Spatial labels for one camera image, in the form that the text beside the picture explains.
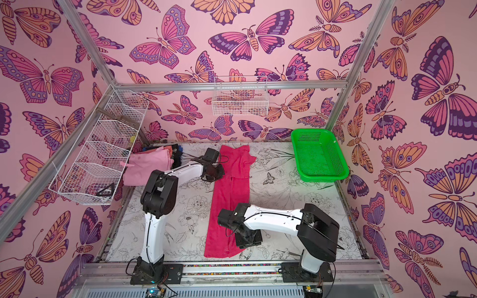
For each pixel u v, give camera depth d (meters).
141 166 1.01
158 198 0.57
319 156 1.14
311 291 0.71
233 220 0.57
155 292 0.70
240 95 0.95
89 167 0.75
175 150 1.09
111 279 0.74
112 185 0.78
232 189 0.97
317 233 0.43
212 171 0.92
